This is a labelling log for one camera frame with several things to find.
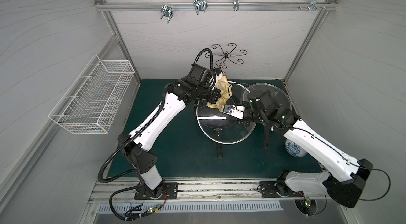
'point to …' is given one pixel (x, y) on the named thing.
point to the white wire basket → (92, 103)
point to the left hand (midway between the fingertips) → (219, 94)
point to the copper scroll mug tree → (227, 55)
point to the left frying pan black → (217, 125)
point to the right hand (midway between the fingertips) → (234, 106)
